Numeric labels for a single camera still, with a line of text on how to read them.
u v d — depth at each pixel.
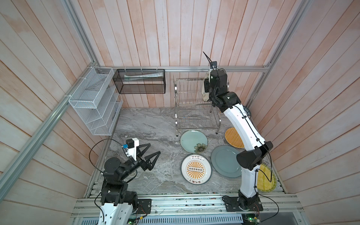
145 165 0.57
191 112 1.16
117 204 0.48
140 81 1.04
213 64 0.60
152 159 0.58
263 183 0.80
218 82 0.53
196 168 0.86
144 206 0.73
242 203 0.66
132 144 0.56
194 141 0.99
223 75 0.54
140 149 0.66
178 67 0.97
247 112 1.17
